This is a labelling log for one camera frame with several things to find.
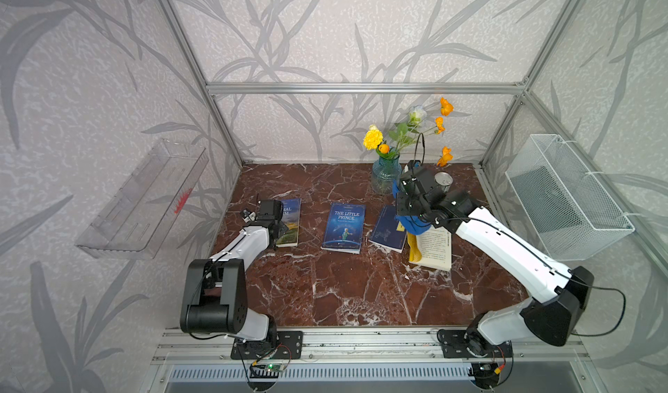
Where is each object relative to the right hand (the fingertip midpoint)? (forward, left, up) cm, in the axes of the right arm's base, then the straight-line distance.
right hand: (401, 196), depth 78 cm
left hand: (-1, +44, -20) cm, 49 cm away
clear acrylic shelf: (-11, +71, +6) cm, 72 cm away
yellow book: (-6, -14, -23) cm, 27 cm away
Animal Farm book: (+12, +39, -23) cm, 47 cm away
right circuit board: (-42, -22, -28) cm, 55 cm away
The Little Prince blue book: (+3, +18, -24) cm, 30 cm away
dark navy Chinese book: (+1, +2, -24) cm, 24 cm away
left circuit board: (-41, +39, -26) cm, 62 cm away
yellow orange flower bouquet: (+31, -4, -1) cm, 31 cm away
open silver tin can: (+24, -24, -20) cm, 39 cm away
